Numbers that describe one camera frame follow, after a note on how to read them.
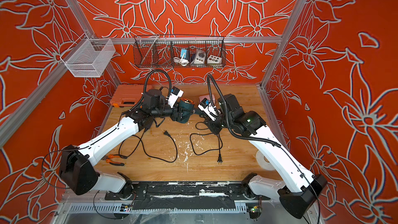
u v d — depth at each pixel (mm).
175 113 647
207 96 1048
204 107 592
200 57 907
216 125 592
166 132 932
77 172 407
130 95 1105
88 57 895
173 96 661
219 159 830
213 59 943
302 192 366
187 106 697
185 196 727
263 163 820
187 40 922
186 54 852
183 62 857
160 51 1001
